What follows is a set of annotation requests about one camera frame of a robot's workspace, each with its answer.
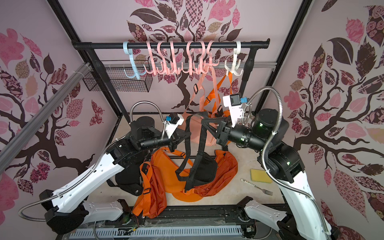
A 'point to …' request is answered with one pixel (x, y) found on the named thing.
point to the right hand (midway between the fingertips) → (203, 121)
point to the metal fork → (264, 191)
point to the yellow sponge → (260, 175)
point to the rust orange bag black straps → (226, 170)
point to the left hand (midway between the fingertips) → (188, 136)
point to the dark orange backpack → (152, 203)
